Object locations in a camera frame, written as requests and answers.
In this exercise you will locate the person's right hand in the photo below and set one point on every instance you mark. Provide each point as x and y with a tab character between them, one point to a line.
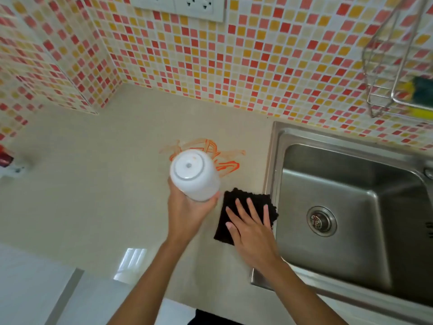
255	240

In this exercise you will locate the person's left hand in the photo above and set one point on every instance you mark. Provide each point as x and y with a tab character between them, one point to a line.
184	220

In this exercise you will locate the black cloth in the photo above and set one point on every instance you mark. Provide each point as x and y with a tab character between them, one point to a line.
225	226

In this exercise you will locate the white plastic cup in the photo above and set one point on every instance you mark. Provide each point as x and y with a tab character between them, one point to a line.
191	169

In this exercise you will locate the chrome faucet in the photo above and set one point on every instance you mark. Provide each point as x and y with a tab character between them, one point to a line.
429	173

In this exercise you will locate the green and yellow sponge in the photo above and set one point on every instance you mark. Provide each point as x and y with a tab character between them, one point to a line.
423	93

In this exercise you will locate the person's right forearm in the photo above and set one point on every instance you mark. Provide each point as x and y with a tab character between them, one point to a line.
301	297

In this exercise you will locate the person's left forearm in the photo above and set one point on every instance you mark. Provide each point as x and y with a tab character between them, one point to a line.
152	287

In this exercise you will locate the beige countertop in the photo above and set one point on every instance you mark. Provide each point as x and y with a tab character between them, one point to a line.
84	182

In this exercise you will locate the metal sink drain strainer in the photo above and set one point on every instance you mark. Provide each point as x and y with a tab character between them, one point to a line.
321	221

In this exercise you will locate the orange sauce smear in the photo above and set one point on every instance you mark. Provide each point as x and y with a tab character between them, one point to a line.
230	165

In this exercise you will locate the black shoe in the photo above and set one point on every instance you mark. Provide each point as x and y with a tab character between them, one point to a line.
209	318

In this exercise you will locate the stainless steel double sink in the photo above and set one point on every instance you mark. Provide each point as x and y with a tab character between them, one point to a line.
365	199

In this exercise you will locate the red-capped sauce bottle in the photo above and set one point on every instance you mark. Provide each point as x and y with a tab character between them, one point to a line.
10	165

